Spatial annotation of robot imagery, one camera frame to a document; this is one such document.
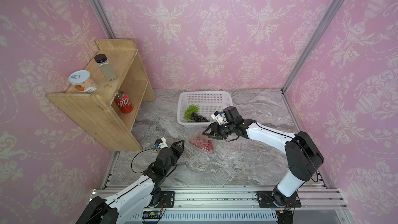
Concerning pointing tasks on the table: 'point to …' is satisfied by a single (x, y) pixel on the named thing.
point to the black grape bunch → (197, 118)
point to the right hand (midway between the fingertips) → (206, 135)
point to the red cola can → (123, 102)
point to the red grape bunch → (202, 142)
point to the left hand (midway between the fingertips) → (186, 144)
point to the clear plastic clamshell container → (196, 132)
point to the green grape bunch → (191, 109)
